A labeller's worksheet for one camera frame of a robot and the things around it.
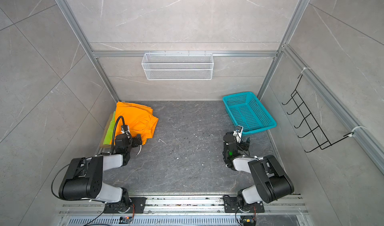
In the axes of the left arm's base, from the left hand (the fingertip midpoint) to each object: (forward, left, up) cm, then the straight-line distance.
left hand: (130, 132), depth 93 cm
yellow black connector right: (-49, -65, -7) cm, 81 cm away
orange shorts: (+8, -5, +2) cm, 10 cm away
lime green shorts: (0, +15, -2) cm, 15 cm away
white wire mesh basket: (+38, -31, +23) cm, 54 cm away
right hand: (-5, -69, +3) cm, 70 cm away
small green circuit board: (-45, -6, -7) cm, 46 cm away
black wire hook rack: (-20, -91, +25) cm, 97 cm away
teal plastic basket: (+22, -82, -6) cm, 85 cm away
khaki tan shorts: (-6, +19, -5) cm, 20 cm away
